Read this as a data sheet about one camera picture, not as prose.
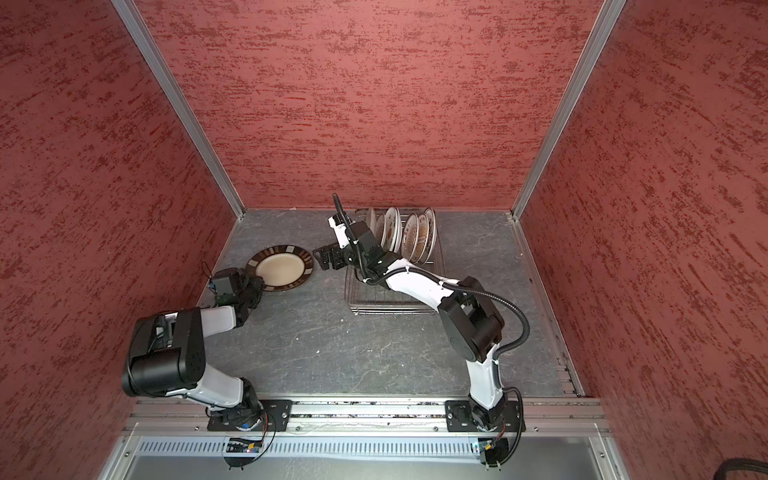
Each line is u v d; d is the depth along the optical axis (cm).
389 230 99
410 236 106
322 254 76
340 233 76
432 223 92
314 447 71
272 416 70
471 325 50
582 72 81
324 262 76
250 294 83
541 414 76
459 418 74
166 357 45
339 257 77
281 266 105
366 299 95
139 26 73
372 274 66
